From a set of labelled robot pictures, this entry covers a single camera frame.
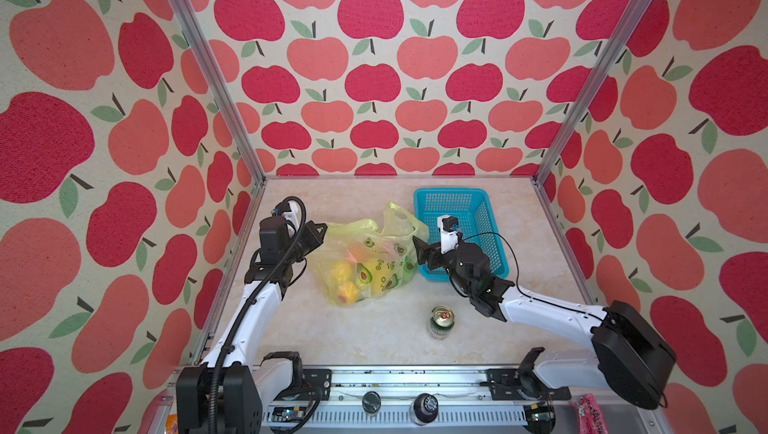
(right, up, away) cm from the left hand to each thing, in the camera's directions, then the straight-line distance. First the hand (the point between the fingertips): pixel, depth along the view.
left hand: (331, 226), depth 81 cm
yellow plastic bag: (+6, -11, +6) cm, 14 cm away
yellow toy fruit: (+4, -18, +3) cm, 19 cm away
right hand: (+29, -2, 0) cm, 29 cm away
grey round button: (+12, -37, -18) cm, 43 cm away
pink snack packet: (+63, -44, -12) cm, 78 cm away
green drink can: (+29, -24, -6) cm, 38 cm away
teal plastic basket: (+48, -1, +26) cm, 55 cm away
